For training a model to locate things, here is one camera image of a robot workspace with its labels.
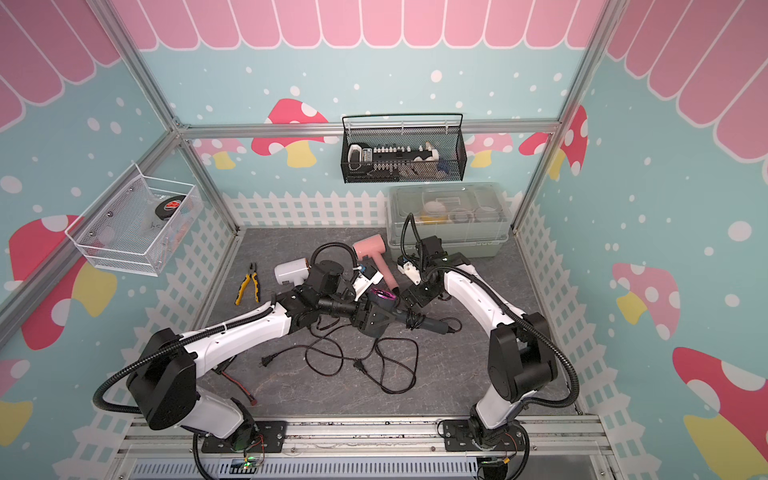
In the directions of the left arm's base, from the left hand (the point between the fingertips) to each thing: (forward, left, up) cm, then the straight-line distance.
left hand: (386, 317), depth 76 cm
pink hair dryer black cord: (-2, +3, -17) cm, 17 cm away
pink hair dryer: (+34, +5, -13) cm, 37 cm away
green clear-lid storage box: (+39, -28, -2) cm, 48 cm away
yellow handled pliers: (+21, +50, -17) cm, 57 cm away
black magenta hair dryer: (+1, 0, +5) cm, 5 cm away
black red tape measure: (+23, +59, +16) cm, 65 cm away
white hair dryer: (+23, +32, -12) cm, 41 cm away
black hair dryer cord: (-1, -7, 0) cm, 7 cm away
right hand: (+12, -10, -7) cm, 17 cm away
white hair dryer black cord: (-6, +34, -16) cm, 38 cm away
